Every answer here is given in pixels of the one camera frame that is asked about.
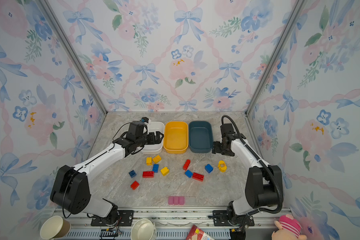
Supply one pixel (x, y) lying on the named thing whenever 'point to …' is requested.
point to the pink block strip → (176, 200)
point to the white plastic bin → (155, 149)
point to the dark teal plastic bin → (200, 136)
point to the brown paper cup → (54, 227)
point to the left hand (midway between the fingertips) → (158, 134)
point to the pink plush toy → (288, 228)
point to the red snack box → (196, 233)
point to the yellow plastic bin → (175, 138)
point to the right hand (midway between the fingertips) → (220, 149)
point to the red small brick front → (134, 185)
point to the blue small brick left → (132, 174)
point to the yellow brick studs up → (157, 159)
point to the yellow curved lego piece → (222, 166)
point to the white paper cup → (143, 229)
